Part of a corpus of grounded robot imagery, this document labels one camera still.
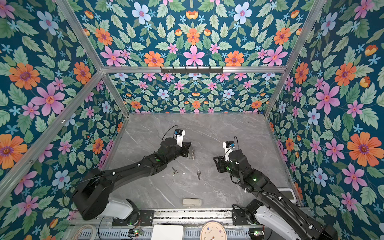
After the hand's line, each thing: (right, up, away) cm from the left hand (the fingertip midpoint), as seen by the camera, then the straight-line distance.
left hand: (193, 140), depth 81 cm
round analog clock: (+10, -41, -13) cm, 44 cm away
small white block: (-2, -31, -5) cm, 32 cm away
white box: (-10, -40, -14) cm, 44 cm away
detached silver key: (+3, -20, +8) cm, 22 cm away
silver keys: (-1, -8, +7) cm, 11 cm away
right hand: (+12, -8, -6) cm, 15 cm away
